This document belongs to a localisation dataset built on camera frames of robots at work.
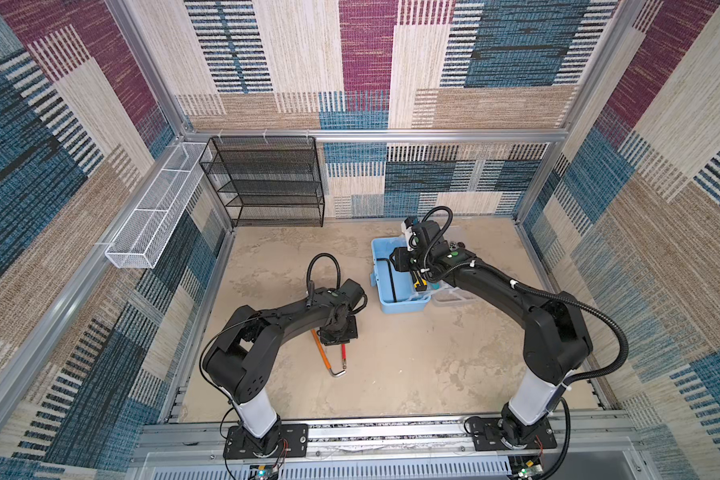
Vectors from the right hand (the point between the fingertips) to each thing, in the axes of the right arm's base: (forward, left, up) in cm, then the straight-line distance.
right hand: (397, 259), depth 90 cm
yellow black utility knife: (-6, -7, -7) cm, 11 cm away
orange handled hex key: (-23, +22, -16) cm, 35 cm away
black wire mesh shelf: (+37, +45, +2) cm, 58 cm away
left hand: (-17, +15, -14) cm, 27 cm away
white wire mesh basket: (-6, +61, +19) cm, 65 cm away
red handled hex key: (-23, +16, -15) cm, 32 cm away
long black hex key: (+3, +1, -14) cm, 15 cm away
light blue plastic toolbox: (-1, -1, -15) cm, 15 cm away
